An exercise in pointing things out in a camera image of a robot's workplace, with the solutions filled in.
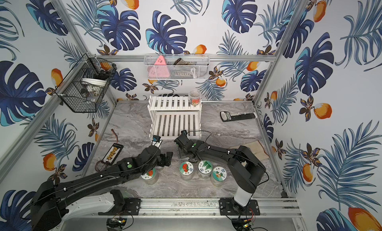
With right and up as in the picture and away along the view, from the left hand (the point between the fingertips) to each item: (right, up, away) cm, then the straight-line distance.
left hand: (166, 150), depth 79 cm
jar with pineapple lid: (+27, -13, -2) cm, 30 cm away
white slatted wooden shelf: (-2, +19, +17) cm, 26 cm away
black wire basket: (-54, +36, +13) cm, 66 cm away
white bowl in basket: (-39, +36, +1) cm, 53 cm away
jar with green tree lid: (+20, -10, 0) cm, 22 cm away
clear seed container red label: (+15, +28, -1) cm, 32 cm away
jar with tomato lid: (-8, -13, -2) cm, 15 cm away
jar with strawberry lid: (+10, -10, +1) cm, 14 cm away
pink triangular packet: (-6, +46, +10) cm, 48 cm away
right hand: (+10, -1, +11) cm, 15 cm away
